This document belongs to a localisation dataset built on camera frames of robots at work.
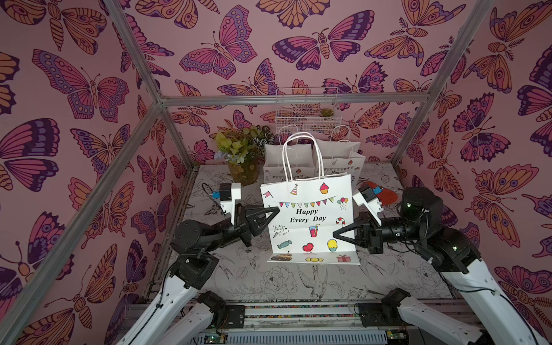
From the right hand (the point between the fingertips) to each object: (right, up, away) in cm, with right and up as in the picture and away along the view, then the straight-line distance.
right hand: (338, 234), depth 52 cm
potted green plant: (-31, +27, +47) cm, 63 cm away
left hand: (-15, +5, -2) cm, 16 cm away
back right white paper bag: (+11, +23, +35) cm, 43 cm away
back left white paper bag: (-9, +25, +73) cm, 78 cm away
